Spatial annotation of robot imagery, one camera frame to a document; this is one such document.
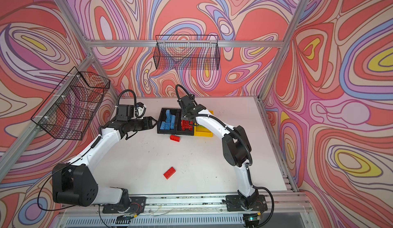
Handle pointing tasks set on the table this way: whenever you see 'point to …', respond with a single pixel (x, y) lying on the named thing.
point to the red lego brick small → (175, 138)
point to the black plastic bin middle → (183, 126)
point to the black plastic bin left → (162, 118)
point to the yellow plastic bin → (201, 131)
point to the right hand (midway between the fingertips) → (190, 117)
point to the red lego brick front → (169, 173)
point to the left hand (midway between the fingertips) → (156, 122)
